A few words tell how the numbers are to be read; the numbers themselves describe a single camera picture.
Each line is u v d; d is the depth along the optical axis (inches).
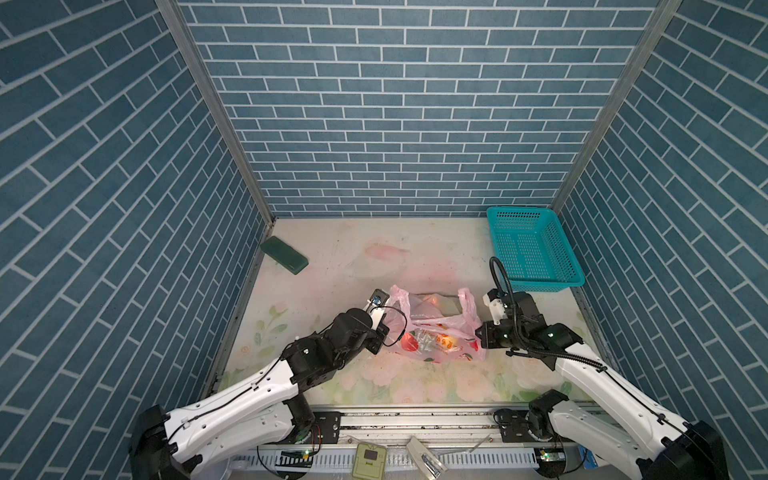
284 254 43.0
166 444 15.8
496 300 28.8
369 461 26.8
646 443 16.8
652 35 29.2
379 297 24.9
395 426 29.7
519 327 24.0
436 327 31.8
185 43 29.2
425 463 26.7
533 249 44.0
